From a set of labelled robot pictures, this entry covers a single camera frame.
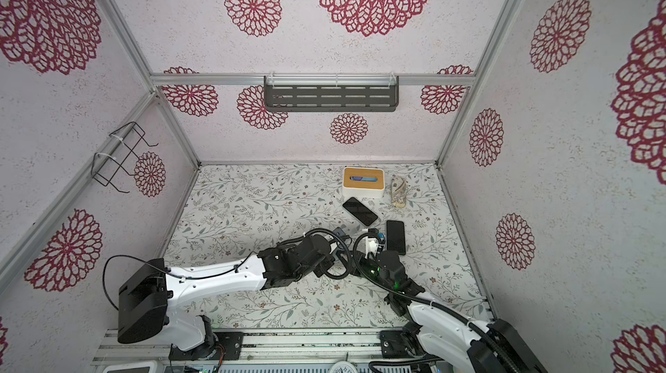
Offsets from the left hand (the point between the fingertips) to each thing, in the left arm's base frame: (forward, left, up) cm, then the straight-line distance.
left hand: (328, 248), depth 80 cm
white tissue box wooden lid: (+35, -14, -10) cm, 39 cm away
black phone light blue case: (+22, -12, -13) cm, 28 cm away
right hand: (-2, -2, +1) cm, 3 cm away
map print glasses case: (+29, -28, -11) cm, 42 cm away
